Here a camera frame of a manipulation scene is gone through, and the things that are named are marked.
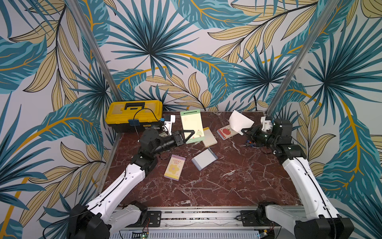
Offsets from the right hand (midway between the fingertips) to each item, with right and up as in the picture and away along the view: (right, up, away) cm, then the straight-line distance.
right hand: (241, 130), depth 74 cm
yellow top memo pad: (-12, -7, +32) cm, 35 cm away
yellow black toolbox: (-64, +8, +23) cm, 69 cm away
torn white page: (-1, +4, +2) cm, 5 cm away
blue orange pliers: (+2, -6, -6) cm, 8 cm away
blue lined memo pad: (-17, -19, +20) cm, 32 cm away
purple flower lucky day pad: (-35, -23, +16) cm, 45 cm away
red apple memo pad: (-1, -2, +30) cm, 30 cm away
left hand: (-25, -2, -9) cm, 26 cm away
